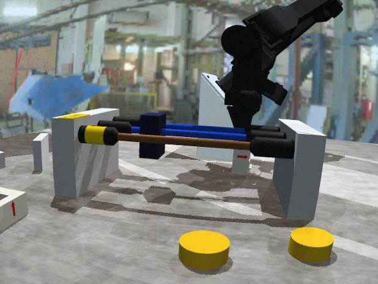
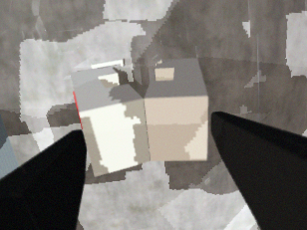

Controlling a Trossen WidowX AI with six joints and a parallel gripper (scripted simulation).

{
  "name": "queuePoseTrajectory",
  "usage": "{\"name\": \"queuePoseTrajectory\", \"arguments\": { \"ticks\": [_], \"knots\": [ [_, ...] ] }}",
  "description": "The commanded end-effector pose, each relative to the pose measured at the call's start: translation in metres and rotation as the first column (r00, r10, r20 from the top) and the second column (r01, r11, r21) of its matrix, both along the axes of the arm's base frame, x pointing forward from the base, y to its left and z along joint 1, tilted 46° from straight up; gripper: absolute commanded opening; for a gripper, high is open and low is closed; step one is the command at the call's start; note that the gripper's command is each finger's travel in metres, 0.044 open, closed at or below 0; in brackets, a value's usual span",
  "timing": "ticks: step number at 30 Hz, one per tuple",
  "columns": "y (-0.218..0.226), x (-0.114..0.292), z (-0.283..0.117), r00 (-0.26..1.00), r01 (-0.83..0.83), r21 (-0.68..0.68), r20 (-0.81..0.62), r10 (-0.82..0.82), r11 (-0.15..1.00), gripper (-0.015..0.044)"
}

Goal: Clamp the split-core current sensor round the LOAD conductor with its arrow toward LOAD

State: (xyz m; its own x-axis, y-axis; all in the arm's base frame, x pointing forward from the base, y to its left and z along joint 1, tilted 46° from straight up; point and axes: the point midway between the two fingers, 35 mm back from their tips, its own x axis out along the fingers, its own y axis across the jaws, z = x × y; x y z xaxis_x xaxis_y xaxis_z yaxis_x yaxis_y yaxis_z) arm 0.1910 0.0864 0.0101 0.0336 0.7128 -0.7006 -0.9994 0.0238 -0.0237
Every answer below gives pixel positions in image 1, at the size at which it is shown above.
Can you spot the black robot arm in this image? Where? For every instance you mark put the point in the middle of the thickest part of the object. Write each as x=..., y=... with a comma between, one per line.
x=268, y=32

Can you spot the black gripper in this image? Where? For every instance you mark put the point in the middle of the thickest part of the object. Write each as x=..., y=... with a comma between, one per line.
x=245, y=102

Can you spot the yellow short cylinder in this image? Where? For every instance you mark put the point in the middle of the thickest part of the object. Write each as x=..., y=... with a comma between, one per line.
x=204, y=250
x=311, y=245

